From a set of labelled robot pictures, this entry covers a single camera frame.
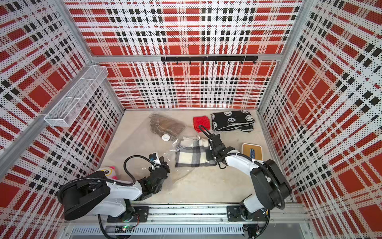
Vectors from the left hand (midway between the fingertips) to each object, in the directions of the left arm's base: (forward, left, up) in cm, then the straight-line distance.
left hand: (166, 156), depth 87 cm
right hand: (+4, -28, -2) cm, 28 cm away
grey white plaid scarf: (+3, -16, -2) cm, 16 cm away
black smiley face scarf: (+31, -51, -3) cm, 60 cm away
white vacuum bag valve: (+15, +3, -2) cm, 15 cm away
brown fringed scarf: (+26, +7, -2) cm, 27 cm away
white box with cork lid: (+5, -54, -2) cm, 54 cm away
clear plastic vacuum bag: (+14, +14, -5) cm, 20 cm away
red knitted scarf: (+31, -22, -3) cm, 38 cm away
